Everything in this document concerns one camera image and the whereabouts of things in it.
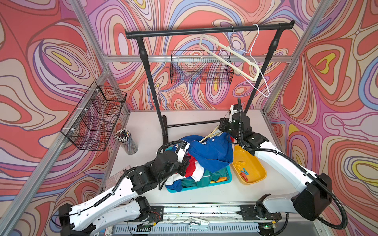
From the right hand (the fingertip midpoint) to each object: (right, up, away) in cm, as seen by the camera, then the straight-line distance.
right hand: (220, 122), depth 79 cm
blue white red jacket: (-9, -16, -10) cm, 20 cm away
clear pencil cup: (-54, -8, +3) cm, 55 cm away
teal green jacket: (-7, -27, -7) cm, 28 cm away
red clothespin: (+14, -30, +5) cm, 34 cm away
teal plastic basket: (-7, -31, -7) cm, 32 cm away
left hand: (-15, -17, -11) cm, 25 cm away
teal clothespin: (+17, -29, +8) cm, 35 cm away
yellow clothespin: (+14, -25, +11) cm, 30 cm away
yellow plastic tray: (+20, -27, +10) cm, 35 cm away
